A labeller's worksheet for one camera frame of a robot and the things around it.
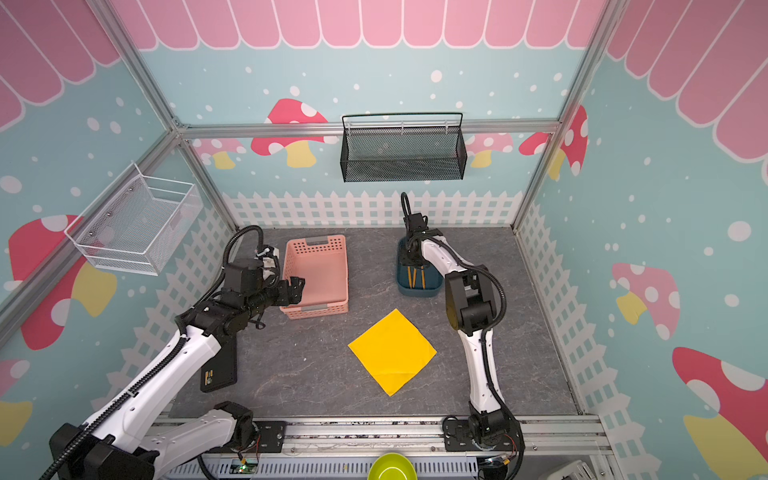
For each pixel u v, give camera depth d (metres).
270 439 0.74
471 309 0.61
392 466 0.70
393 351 0.91
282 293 0.69
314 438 0.76
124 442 0.39
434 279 1.06
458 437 0.74
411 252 0.82
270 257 0.67
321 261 1.08
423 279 1.05
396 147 0.94
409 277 1.05
